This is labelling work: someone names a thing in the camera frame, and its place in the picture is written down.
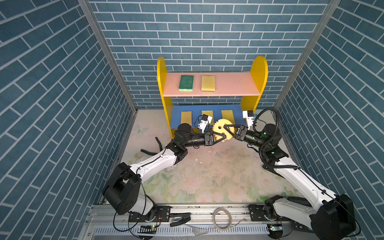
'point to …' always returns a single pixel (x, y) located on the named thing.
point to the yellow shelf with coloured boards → (189, 96)
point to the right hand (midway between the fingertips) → (223, 127)
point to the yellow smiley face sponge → (218, 127)
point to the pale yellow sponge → (186, 117)
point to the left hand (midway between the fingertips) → (224, 140)
